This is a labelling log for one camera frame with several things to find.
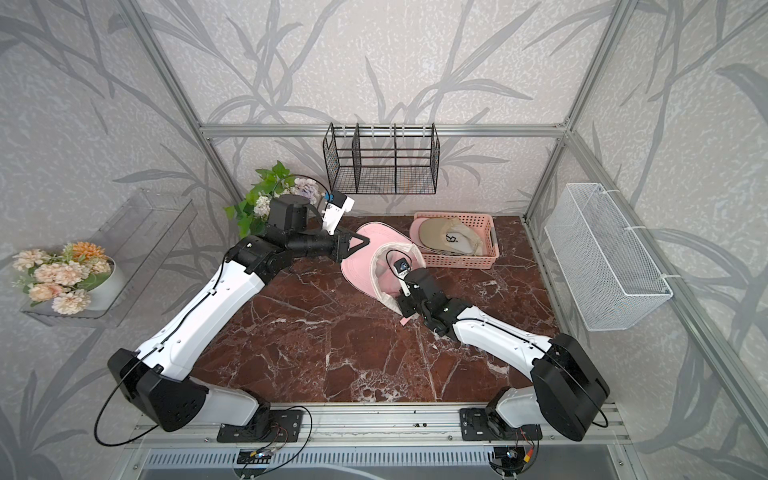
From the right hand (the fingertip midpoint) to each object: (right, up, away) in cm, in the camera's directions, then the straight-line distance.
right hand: (403, 286), depth 85 cm
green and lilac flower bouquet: (-43, +22, -1) cm, 49 cm away
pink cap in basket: (+4, +18, +19) cm, 27 cm away
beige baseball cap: (+17, +15, +20) cm, 30 cm away
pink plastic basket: (+32, +19, +30) cm, 47 cm away
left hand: (-8, +13, -16) cm, 23 cm away
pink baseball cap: (-8, +6, -13) cm, 16 cm away
